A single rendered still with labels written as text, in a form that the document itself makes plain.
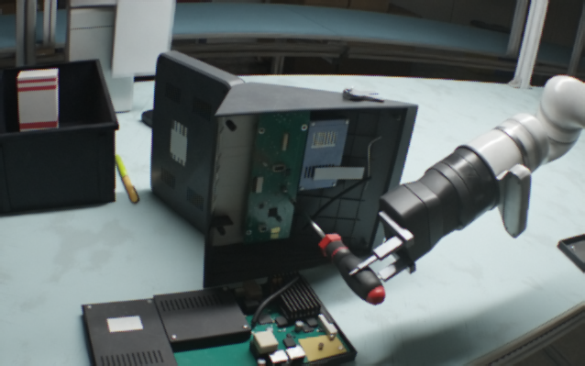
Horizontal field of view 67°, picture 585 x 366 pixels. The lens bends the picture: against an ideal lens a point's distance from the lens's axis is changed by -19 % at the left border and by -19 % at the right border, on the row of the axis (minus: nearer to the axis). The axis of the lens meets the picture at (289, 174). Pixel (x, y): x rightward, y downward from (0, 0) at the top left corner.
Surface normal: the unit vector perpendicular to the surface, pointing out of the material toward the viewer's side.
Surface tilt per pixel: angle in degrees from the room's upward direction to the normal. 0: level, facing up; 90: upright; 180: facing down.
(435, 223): 88
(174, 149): 90
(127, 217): 0
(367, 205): 90
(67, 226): 0
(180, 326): 0
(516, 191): 115
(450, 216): 94
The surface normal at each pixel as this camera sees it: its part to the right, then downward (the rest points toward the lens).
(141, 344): 0.15, -0.87
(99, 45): 0.42, 0.48
